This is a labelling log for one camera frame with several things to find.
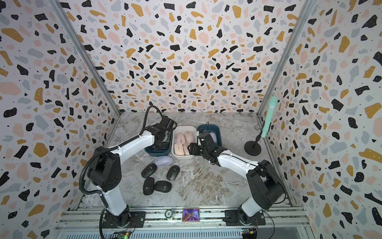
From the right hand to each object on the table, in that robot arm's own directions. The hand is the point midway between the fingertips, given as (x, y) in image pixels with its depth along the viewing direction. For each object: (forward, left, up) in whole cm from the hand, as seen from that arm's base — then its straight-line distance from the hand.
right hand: (193, 147), depth 88 cm
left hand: (+8, +18, +2) cm, 20 cm away
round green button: (-34, +10, -6) cm, 36 cm away
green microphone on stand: (+8, -38, -13) cm, 41 cm away
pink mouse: (+3, +5, -10) cm, 12 cm away
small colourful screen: (-33, 0, -11) cm, 35 cm away
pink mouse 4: (+13, +10, -8) cm, 18 cm away
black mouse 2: (-11, +12, -10) cm, 20 cm away
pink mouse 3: (+14, +4, -9) cm, 17 cm away
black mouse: (-11, +27, -9) cm, 30 cm away
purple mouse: (-4, +19, -9) cm, 21 cm away
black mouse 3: (-20, +24, -9) cm, 33 cm away
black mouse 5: (+5, +20, -6) cm, 21 cm away
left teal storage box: (+2, +22, -10) cm, 24 cm away
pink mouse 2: (+4, +11, -9) cm, 14 cm away
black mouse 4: (-20, +16, -9) cm, 27 cm away
